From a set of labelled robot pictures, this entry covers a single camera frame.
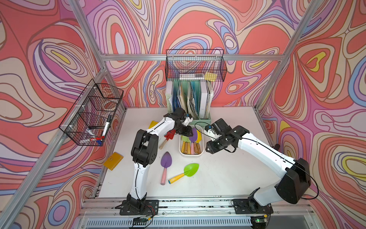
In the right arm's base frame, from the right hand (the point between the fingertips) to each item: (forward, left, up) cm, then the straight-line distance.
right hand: (211, 152), depth 79 cm
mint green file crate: (+37, +7, +9) cm, 38 cm away
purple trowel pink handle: (+1, +27, -13) cm, 30 cm away
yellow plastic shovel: (+9, +12, -11) cm, 18 cm away
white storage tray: (+22, +5, -6) cm, 24 cm away
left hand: (+17, +10, -6) cm, 21 cm away
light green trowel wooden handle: (+15, +14, -10) cm, 23 cm away
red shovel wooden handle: (+20, +26, -12) cm, 35 cm away
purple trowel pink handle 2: (+16, +9, -11) cm, 21 cm away
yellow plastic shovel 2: (+9, +16, -11) cm, 21 cm away
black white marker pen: (+6, +53, +19) cm, 57 cm away
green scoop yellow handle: (-5, +12, -13) cm, 19 cm away
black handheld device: (+7, -45, -9) cm, 46 cm away
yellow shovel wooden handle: (+16, +5, -11) cm, 20 cm away
